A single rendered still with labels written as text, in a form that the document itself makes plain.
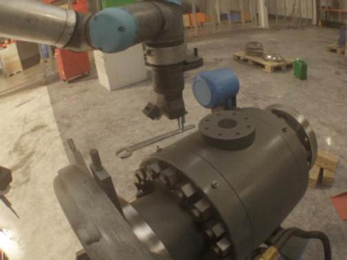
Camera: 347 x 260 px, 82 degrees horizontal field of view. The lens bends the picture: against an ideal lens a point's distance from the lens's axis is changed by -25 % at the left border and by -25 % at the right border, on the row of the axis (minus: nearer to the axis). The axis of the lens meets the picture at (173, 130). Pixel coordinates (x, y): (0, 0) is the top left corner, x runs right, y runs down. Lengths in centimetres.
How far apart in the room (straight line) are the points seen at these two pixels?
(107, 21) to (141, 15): 6
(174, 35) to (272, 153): 56
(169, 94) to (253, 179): 40
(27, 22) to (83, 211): 42
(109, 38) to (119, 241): 41
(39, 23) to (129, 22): 18
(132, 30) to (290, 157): 75
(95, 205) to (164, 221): 28
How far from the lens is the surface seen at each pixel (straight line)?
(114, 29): 44
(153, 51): 56
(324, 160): 212
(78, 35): 54
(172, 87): 59
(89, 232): 56
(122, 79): 454
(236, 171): 81
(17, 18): 48
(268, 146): 93
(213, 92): 107
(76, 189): 64
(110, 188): 62
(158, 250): 73
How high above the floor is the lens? 136
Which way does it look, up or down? 29 degrees down
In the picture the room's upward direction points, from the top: 8 degrees counter-clockwise
